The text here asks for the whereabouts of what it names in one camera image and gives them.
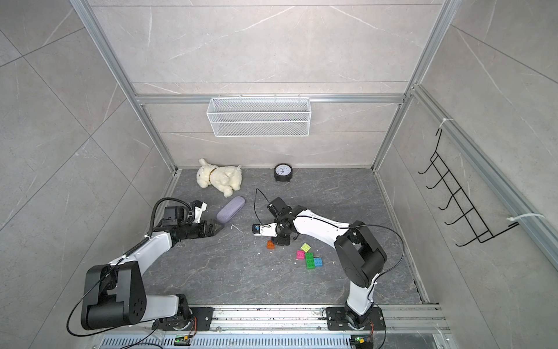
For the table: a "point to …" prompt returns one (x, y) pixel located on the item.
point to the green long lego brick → (309, 257)
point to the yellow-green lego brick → (306, 247)
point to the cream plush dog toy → (224, 179)
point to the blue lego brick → (318, 262)
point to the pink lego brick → (300, 255)
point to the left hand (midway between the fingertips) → (216, 223)
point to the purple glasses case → (230, 209)
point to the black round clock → (282, 172)
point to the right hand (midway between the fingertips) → (277, 233)
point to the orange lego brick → (270, 245)
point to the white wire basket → (259, 117)
